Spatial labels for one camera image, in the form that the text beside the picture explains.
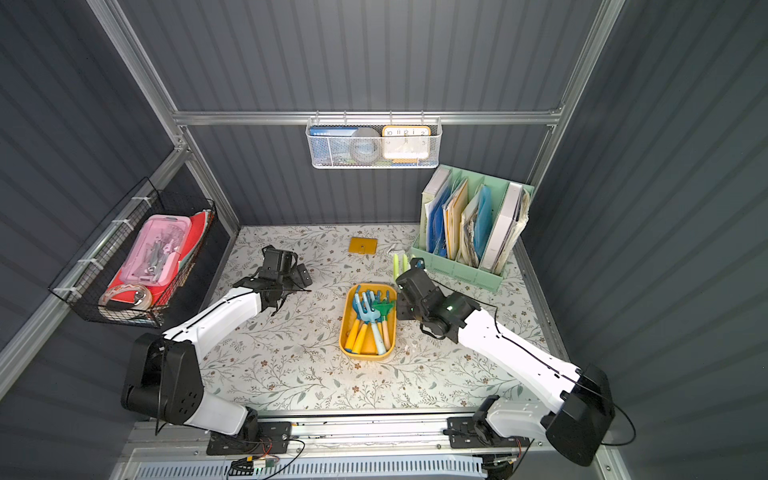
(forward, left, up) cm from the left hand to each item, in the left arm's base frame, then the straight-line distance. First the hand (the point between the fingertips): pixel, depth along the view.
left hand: (290, 277), depth 90 cm
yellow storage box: (-9, -17, -10) cm, 22 cm away
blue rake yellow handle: (-13, -22, -9) cm, 27 cm away
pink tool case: (-6, +27, +18) cm, 33 cm away
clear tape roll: (-16, +32, +18) cm, 40 cm away
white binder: (+14, -67, +14) cm, 70 cm away
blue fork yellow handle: (-13, -20, -9) cm, 25 cm away
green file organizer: (+12, -55, +9) cm, 57 cm away
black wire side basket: (-13, +33, +23) cm, 42 cm away
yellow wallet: (+23, -20, -11) cm, 32 cm away
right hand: (-11, -36, +6) cm, 38 cm away
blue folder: (+15, -60, +10) cm, 62 cm away
